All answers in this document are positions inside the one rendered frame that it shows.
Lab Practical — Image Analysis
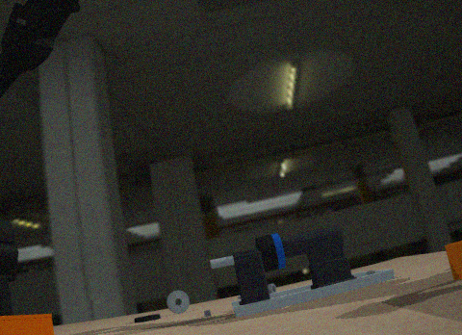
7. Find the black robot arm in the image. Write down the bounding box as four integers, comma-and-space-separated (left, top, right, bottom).
0, 0, 67, 317

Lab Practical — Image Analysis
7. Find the grey metal shaft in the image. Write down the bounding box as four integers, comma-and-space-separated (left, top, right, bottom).
210, 255, 235, 269

